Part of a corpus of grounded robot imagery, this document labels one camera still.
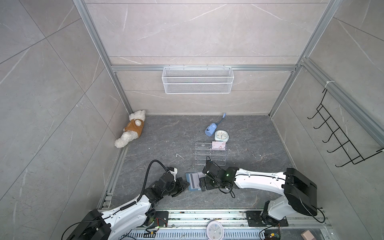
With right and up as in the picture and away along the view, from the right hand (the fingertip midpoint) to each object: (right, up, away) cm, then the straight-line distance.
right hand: (205, 183), depth 83 cm
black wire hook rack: (+58, +25, -20) cm, 67 cm away
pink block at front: (+46, -19, -15) cm, 52 cm away
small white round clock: (+13, +26, +21) cm, 36 cm away
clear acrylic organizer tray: (0, +15, +13) cm, 20 cm away
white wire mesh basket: (-4, +64, +18) cm, 67 cm away
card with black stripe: (-6, 0, +1) cm, 6 cm away
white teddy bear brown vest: (-49, +30, +18) cm, 60 cm away
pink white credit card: (+9, +20, +10) cm, 24 cm away
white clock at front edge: (+3, -17, -14) cm, 22 cm away
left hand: (-9, +1, -1) cm, 9 cm away
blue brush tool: (+5, +30, +21) cm, 37 cm away
